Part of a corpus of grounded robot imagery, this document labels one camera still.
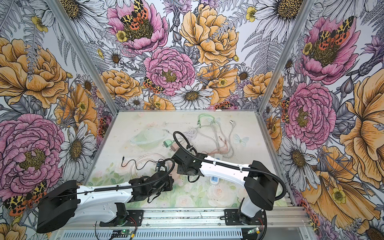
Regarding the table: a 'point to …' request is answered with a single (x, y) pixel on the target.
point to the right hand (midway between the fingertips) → (184, 173)
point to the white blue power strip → (214, 180)
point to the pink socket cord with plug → (137, 161)
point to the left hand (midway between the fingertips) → (172, 184)
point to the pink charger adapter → (174, 147)
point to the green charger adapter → (167, 143)
